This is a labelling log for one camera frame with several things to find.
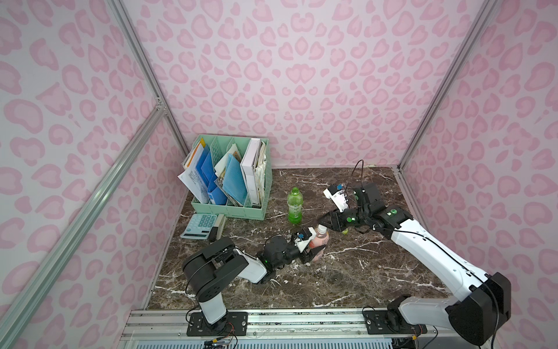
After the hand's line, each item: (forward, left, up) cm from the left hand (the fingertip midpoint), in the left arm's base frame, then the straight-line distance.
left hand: (320, 237), depth 80 cm
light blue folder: (+22, +34, +5) cm, 41 cm away
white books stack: (+24, +25, +13) cm, 37 cm away
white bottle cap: (-1, 0, +8) cm, 8 cm away
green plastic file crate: (+42, +43, +8) cm, 61 cm away
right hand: (+2, +1, +9) cm, 9 cm away
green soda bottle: (+13, +9, +1) cm, 16 cm away
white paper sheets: (+23, +51, +9) cm, 56 cm away
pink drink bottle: (-3, +1, +4) cm, 5 cm away
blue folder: (+27, +46, +9) cm, 54 cm away
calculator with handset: (+11, +48, -10) cm, 51 cm away
